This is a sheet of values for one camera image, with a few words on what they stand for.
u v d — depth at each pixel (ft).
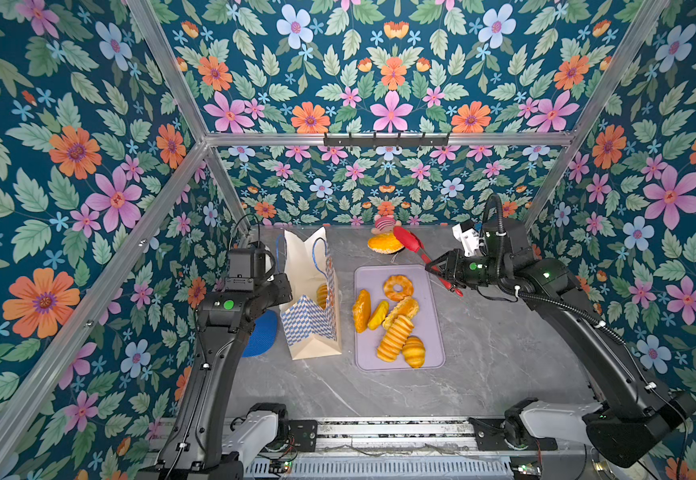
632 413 1.27
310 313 2.45
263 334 2.70
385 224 3.72
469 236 2.06
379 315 2.93
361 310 2.96
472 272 1.88
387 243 2.41
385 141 2.98
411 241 2.38
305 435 2.41
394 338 2.77
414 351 2.78
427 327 3.05
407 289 3.23
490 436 2.38
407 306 3.06
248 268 1.66
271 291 2.05
